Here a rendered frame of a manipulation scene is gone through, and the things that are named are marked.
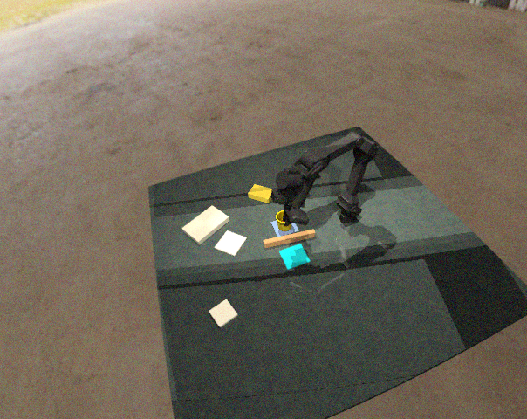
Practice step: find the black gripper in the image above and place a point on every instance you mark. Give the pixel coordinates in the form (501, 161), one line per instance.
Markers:
(293, 213)

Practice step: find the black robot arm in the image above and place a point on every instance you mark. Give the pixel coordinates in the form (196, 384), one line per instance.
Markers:
(316, 159)

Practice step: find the yellow block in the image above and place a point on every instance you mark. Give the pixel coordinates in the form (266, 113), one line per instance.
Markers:
(260, 193)

